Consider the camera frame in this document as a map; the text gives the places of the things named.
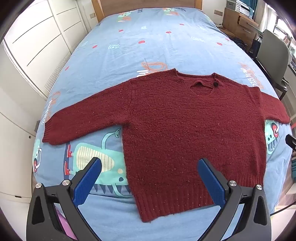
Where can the wooden desk with drawers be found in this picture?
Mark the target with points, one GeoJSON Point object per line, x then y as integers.
{"type": "Point", "coordinates": [245, 22]}

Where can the pink object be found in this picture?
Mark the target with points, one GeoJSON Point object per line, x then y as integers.
{"type": "Point", "coordinates": [67, 228]}

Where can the grey chair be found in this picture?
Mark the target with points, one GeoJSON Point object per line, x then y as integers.
{"type": "Point", "coordinates": [272, 58]}

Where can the wooden headboard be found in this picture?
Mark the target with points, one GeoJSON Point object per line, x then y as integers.
{"type": "Point", "coordinates": [148, 6]}

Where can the bed with blue cartoon sheet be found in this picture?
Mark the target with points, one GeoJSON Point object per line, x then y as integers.
{"type": "Point", "coordinates": [148, 46]}

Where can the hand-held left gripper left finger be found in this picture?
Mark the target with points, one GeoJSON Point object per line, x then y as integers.
{"type": "Point", "coordinates": [89, 176]}

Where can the wall socket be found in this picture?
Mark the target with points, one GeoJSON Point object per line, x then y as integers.
{"type": "Point", "coordinates": [92, 15]}
{"type": "Point", "coordinates": [218, 12]}

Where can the black backpack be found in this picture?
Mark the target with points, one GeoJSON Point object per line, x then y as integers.
{"type": "Point", "coordinates": [239, 44]}

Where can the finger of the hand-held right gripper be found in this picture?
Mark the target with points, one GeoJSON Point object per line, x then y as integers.
{"type": "Point", "coordinates": [291, 141]}

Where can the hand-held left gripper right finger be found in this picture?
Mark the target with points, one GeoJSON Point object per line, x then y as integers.
{"type": "Point", "coordinates": [211, 179]}

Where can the white wardrobe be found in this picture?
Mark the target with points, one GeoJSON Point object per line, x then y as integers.
{"type": "Point", "coordinates": [34, 46]}

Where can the teal curtain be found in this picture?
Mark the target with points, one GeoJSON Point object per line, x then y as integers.
{"type": "Point", "coordinates": [254, 5]}

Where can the dark red knitted sweater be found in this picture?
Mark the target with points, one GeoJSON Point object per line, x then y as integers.
{"type": "Point", "coordinates": [189, 129]}

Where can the white printer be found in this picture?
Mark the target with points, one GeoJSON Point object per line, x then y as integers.
{"type": "Point", "coordinates": [238, 5]}

